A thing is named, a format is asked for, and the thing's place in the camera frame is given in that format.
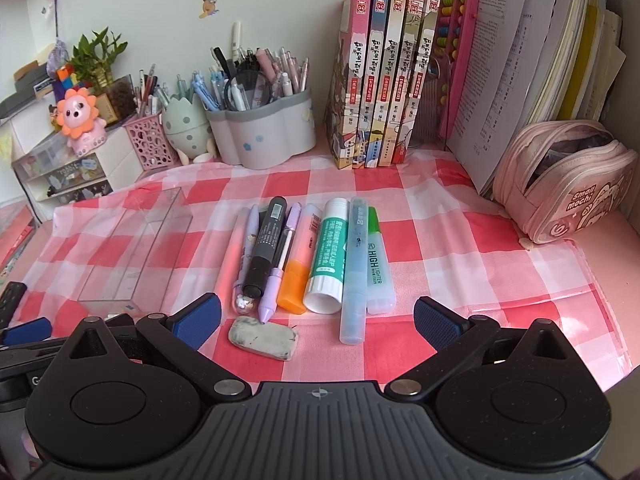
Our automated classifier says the clear acrylic pen box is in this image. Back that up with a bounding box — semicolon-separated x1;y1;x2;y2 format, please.
78;188;192;318

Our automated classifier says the black marker pen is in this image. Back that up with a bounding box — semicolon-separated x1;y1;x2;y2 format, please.
243;196;288;299

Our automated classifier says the pink pencil case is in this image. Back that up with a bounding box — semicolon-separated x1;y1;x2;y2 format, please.
492;119;638;244

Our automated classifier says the black magnifying glass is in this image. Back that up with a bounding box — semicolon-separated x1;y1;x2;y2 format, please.
224;70;272;112

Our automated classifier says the lilac printed pen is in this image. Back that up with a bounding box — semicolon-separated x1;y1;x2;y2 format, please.
232;205;259;315

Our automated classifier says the pale pink pen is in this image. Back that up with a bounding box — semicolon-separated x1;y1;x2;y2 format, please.
214;207;250;309

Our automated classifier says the bamboo plant in pot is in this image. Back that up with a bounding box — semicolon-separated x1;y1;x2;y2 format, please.
67;26;138;124

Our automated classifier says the red striped spine book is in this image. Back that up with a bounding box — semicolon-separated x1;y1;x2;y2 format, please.
378;0;424;167

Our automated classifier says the cream spine book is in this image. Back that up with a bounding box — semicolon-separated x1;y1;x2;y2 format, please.
366;0;407;168

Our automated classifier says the green egg pen holder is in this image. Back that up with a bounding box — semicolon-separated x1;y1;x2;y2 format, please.
162;96;217;166

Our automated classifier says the light blue marker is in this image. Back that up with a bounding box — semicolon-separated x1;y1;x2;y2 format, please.
340;197;369;344

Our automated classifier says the colourful rubik cube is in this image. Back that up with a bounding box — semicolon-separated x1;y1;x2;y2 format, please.
53;64;81;101

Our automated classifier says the white eraser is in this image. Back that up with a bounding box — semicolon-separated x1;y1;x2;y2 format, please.
228;316;298;362

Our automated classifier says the purple clear mechanical pencil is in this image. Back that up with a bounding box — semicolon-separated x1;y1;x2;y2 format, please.
258;203;302;324

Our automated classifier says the grey white flower pen holder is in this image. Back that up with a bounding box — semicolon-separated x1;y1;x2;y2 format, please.
206;90;317;170

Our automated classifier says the white mini drawer unit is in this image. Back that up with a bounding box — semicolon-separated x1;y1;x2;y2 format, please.
12;127;143;223

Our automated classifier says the pink abacus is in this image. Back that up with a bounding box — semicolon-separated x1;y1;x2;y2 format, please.
432;0;480;140

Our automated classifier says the green white glue stick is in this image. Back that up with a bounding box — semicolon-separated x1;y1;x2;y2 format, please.
303;198;349;314

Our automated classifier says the black remote control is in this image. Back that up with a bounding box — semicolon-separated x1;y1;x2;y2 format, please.
0;282;27;330

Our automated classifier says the pink perforated pen holder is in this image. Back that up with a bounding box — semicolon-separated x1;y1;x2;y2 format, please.
124;114;179;171

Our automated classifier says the pink orange highlighter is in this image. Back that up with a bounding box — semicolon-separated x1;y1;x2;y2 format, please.
277;204;322;314

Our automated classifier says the blue spine book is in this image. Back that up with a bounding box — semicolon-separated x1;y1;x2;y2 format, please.
354;0;390;168

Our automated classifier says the black box on drawers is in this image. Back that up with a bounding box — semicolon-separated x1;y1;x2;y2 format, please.
0;65;49;118

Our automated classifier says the green highlighter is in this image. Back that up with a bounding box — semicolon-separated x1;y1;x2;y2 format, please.
367;206;396;315

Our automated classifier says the pink box at desk edge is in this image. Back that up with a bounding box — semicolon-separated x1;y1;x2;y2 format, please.
0;202;37;284

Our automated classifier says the pink spine book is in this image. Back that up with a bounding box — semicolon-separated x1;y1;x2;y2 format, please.
324;0;371;169

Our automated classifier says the pink lion toy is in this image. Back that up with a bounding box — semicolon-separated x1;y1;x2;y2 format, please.
56;88;106;157

